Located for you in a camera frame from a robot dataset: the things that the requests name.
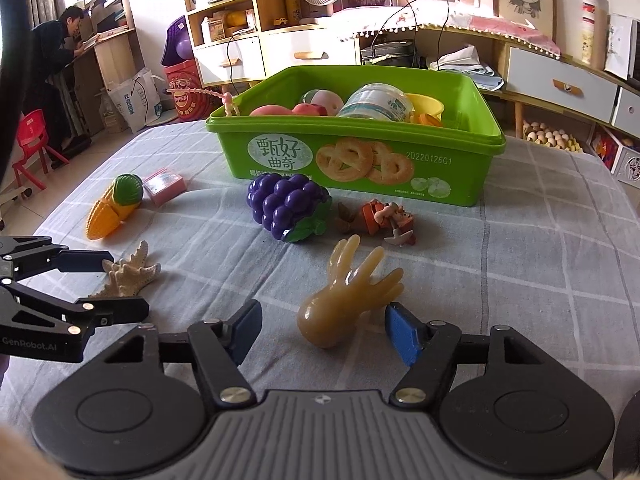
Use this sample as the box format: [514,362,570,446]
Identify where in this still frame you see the grey checked blanket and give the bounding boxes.
[0,122,640,441]

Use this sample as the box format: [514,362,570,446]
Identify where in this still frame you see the purple toy grapes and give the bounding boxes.
[247,173,333,243]

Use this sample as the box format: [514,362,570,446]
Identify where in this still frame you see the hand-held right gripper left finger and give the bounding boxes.
[100,299,263,408]

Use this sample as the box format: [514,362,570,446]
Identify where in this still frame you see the beige starfish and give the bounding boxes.
[87,240,162,301]

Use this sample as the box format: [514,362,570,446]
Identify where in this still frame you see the clear cotton swab jar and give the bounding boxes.
[336,83,416,123]

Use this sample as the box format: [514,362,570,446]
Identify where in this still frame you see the translucent rubber toy hand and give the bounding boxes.
[297,235,406,351]

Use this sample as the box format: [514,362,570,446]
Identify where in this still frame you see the white plastic crate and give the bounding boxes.
[607,132,640,186]

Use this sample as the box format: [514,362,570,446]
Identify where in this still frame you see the brown toy figure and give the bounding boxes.
[334,200,418,248]

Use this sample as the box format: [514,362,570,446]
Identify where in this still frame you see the yellow toy pot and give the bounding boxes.
[405,92,446,126]

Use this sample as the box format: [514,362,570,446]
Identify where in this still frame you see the yellow toy corn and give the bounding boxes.
[84,174,143,240]

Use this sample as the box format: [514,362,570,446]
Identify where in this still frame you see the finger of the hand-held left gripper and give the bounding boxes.
[0,235,113,286]
[0,285,151,337]

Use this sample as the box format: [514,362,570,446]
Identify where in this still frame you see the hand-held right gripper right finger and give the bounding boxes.
[385,302,541,408]

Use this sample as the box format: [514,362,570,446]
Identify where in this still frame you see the folded white cloths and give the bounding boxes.
[427,44,503,92]

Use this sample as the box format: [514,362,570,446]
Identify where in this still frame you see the small pink box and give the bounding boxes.
[142,169,188,207]

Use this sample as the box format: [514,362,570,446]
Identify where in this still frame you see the black device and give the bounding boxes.
[360,40,418,66]

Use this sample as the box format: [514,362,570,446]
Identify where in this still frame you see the purple plastic basket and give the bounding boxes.
[161,15,193,66]

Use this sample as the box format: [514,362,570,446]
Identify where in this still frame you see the lace-edged cloth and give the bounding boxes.
[340,12,563,56]

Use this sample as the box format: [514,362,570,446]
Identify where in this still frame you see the wooden desk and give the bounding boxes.
[75,25,138,136]

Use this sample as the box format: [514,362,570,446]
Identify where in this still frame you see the wooden shelf cabinet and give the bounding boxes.
[180,0,361,88]

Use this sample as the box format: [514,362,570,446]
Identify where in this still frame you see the green plastic box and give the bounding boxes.
[206,66,507,207]

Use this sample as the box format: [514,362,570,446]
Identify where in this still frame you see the small cardboard box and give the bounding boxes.
[202,15,226,43]

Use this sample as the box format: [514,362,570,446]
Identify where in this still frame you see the pink egg capsule toy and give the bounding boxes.
[300,88,343,117]

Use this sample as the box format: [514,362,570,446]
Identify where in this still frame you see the wooden drawer cabinet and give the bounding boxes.
[350,25,640,141]

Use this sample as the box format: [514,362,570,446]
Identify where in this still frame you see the red plastic chair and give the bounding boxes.
[12,109,71,191]

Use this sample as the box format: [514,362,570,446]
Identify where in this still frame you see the egg tray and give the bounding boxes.
[522,120,585,153]

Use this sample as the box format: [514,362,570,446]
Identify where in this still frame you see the red printed bucket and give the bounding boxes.
[164,59,211,122]

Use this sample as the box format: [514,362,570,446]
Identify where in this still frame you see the white shopping bag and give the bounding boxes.
[107,67,165,133]

